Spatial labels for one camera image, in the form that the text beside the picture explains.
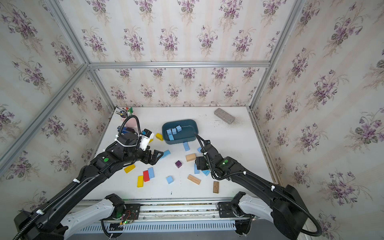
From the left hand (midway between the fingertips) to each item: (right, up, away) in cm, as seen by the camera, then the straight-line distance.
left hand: (156, 150), depth 74 cm
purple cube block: (+10, -11, +14) cm, 21 cm away
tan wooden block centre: (+17, -8, +16) cm, 25 cm away
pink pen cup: (-30, +21, +30) cm, 47 cm away
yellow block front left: (-12, -20, +9) cm, 24 cm away
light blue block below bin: (+14, -3, +24) cm, 28 cm away
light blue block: (+2, +7, +27) cm, 28 cm away
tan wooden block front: (+19, -19, +10) cm, 28 cm away
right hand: (+25, -8, +9) cm, 28 cm away
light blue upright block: (+20, -16, +14) cm, 29 cm away
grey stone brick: (+43, +18, +38) cm, 60 cm away
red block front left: (-9, -17, +10) cm, 22 cm away
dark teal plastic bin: (+15, +10, +34) cm, 38 cm away
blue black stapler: (-29, +8, +29) cm, 42 cm away
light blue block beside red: (-7, -16, +14) cm, 22 cm away
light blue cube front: (+5, -19, +9) cm, 22 cm away
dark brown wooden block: (+31, -22, +6) cm, 38 cm away
